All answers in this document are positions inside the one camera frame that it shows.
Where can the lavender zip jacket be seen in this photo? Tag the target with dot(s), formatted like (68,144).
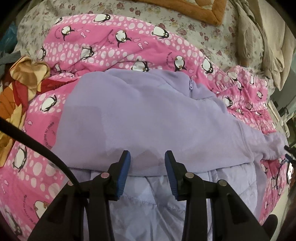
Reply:
(147,114)

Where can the pink penguin quilt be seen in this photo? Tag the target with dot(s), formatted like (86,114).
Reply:
(81,44)

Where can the grey striped cloth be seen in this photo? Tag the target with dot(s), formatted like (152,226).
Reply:
(10,58)

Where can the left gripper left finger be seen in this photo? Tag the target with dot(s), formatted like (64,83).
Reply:
(85,203)

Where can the blue plastic bag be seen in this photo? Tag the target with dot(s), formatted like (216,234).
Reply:
(9,40)

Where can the beige garment pile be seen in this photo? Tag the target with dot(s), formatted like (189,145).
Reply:
(260,20)

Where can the floral bed sheet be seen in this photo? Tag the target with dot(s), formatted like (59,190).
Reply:
(219,43)

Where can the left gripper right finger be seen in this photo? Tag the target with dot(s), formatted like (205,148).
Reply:
(231,218)

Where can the orange yellow patterned cloth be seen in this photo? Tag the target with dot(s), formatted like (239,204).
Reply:
(25,80)

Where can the orange patchwork cushion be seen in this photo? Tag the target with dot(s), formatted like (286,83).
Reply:
(211,12)

